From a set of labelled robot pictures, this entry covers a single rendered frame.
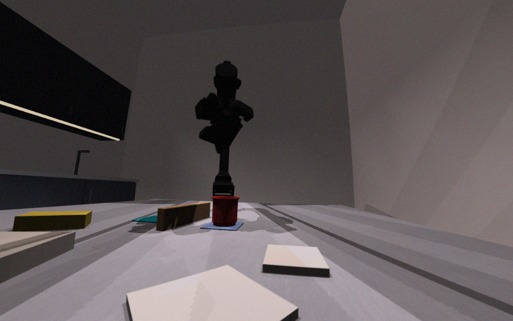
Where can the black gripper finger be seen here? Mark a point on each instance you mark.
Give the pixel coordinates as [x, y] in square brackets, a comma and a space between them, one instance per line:
[230, 130]
[217, 139]

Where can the light brown wooden bar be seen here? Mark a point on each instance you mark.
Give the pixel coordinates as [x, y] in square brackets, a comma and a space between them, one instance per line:
[177, 216]

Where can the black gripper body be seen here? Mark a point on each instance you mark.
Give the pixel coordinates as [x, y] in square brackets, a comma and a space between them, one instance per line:
[233, 109]

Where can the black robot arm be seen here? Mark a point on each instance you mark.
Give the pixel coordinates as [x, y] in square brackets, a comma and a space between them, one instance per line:
[226, 83]

